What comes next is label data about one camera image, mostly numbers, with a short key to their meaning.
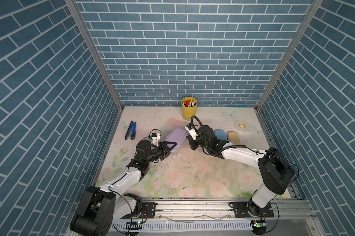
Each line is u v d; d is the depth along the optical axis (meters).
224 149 0.60
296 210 0.75
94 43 0.85
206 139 0.67
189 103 1.06
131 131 1.04
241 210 0.73
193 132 0.77
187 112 1.06
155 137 0.79
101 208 0.41
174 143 0.79
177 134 0.83
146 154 0.65
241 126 1.10
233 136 0.99
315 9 0.72
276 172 0.46
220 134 1.02
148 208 0.74
